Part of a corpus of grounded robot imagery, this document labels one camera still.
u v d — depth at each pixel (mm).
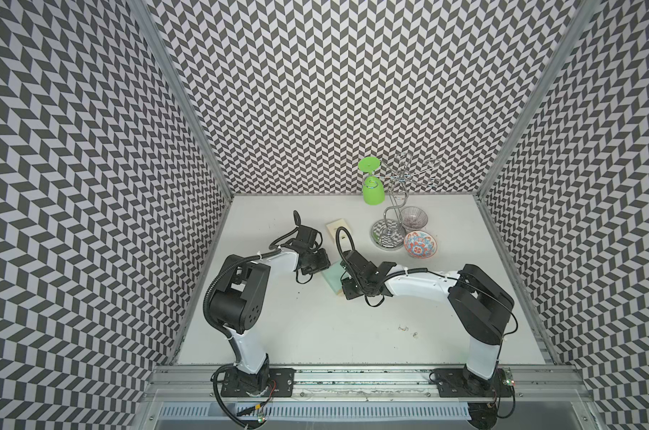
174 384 739
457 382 737
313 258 871
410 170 798
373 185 953
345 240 820
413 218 1079
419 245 1019
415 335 822
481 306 483
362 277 702
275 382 720
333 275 890
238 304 485
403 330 826
